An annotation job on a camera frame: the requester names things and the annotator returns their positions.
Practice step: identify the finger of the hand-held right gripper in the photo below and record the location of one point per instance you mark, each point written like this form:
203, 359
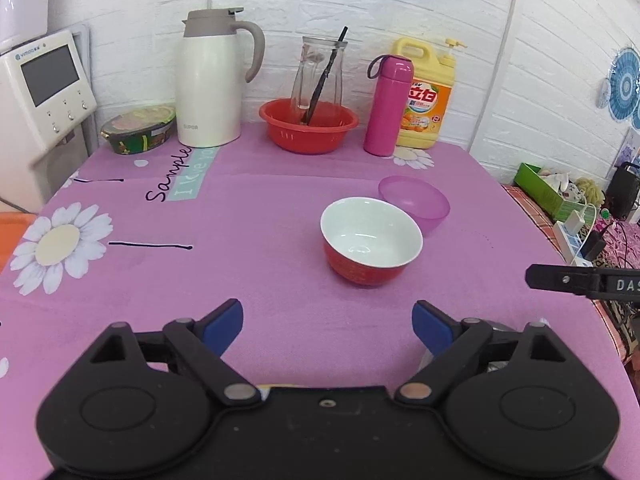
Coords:
555, 278

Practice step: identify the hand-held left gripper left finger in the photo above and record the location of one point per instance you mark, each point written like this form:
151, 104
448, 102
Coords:
222, 327

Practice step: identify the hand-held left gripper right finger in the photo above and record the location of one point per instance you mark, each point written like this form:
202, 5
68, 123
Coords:
432, 327

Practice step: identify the yellow plastic plate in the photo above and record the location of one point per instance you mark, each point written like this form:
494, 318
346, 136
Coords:
272, 386

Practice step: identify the red bowl with white inside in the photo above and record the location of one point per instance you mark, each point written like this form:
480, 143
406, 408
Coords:
370, 232

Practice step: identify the white power strip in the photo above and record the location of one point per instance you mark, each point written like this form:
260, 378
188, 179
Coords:
567, 240

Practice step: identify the black charger plug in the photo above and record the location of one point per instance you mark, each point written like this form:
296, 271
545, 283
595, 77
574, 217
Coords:
595, 246

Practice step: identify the white charger plug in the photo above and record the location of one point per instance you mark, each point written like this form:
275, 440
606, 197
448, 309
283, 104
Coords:
575, 221

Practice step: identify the red plaid cloth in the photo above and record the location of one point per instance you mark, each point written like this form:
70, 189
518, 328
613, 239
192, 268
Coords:
531, 207

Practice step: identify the green cardboard box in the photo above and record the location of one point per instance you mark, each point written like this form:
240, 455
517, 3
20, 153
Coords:
537, 187

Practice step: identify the black speaker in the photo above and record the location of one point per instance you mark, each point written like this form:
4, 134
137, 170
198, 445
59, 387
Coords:
625, 192

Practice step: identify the purple floral tablecloth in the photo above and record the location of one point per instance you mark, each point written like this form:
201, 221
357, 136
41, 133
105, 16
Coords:
250, 220

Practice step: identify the purple translucent plastic bowl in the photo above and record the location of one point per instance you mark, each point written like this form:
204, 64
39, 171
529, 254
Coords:
420, 205

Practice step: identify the red plastic colander basket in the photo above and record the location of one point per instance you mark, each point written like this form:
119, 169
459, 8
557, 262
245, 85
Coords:
310, 135

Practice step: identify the instant noodle bowl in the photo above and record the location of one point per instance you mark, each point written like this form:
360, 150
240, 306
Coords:
137, 132

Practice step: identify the yellow dish soap bottle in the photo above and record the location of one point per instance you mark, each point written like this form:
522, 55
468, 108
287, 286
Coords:
425, 110

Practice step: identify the pink insulated bottle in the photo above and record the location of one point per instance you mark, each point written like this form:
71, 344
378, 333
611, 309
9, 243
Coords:
387, 110

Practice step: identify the orange plastic basin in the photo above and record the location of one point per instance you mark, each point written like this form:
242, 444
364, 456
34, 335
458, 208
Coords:
12, 240

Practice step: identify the white thermos jug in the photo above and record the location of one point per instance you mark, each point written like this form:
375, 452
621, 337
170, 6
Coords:
210, 90

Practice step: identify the clear glass carafe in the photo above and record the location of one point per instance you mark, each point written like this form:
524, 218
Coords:
312, 75

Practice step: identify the black stirring stick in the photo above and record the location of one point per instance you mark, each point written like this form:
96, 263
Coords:
322, 77

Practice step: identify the white water dispenser with screen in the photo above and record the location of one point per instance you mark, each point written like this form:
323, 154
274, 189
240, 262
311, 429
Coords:
40, 110

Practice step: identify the blue round wall decoration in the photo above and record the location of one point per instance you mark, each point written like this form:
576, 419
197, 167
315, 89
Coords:
625, 85

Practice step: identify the white wall water purifier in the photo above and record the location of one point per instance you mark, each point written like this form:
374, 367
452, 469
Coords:
25, 5

